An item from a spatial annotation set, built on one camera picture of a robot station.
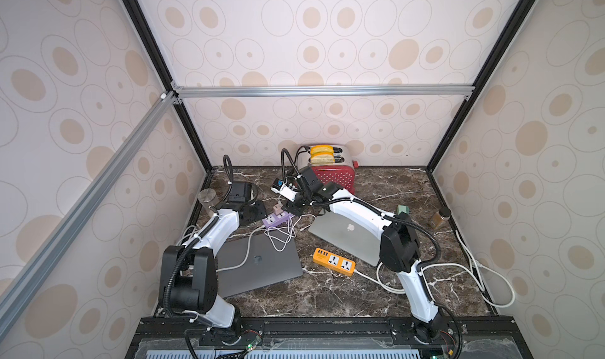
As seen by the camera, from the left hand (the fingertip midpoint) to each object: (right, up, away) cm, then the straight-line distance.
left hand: (268, 208), depth 90 cm
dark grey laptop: (-2, -22, -2) cm, 22 cm away
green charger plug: (+57, -1, +10) cm, 58 cm away
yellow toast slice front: (+21, +20, +6) cm, 30 cm away
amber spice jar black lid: (+68, -4, +2) cm, 68 cm away
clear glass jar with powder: (-24, +4, +1) cm, 25 cm away
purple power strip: (+1, -5, +7) cm, 9 cm away
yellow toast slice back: (+21, +24, +7) cm, 33 cm away
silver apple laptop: (+32, -11, +4) cm, 34 cm away
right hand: (+5, +1, -2) cm, 6 cm away
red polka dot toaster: (+30, +15, +6) cm, 34 cm away
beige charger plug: (+3, -1, +4) cm, 5 cm away
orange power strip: (+25, -19, -5) cm, 32 cm away
